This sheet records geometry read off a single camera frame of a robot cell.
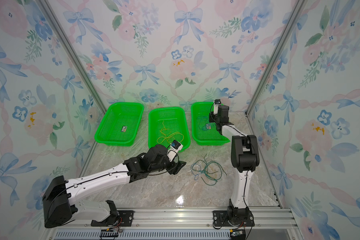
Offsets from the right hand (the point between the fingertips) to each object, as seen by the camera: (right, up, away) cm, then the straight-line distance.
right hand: (215, 110), depth 103 cm
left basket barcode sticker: (-65, -13, +7) cm, 67 cm away
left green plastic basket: (-70, -9, +11) cm, 71 cm away
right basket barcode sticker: (-3, -11, +8) cm, 14 cm away
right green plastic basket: (-7, -15, +4) cm, 17 cm away
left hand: (-22, -27, -28) cm, 45 cm away
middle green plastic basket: (-34, -9, +10) cm, 37 cm away
